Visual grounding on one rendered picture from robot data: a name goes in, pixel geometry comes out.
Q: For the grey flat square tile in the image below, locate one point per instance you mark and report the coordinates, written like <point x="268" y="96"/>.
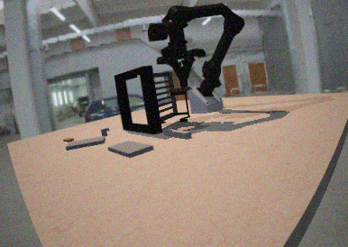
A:
<point x="130" y="148"/>

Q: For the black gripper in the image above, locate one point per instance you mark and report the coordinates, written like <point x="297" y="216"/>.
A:
<point x="188" y="57"/>

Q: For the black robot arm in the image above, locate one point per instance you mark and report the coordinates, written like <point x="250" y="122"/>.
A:
<point x="179" y="16"/>

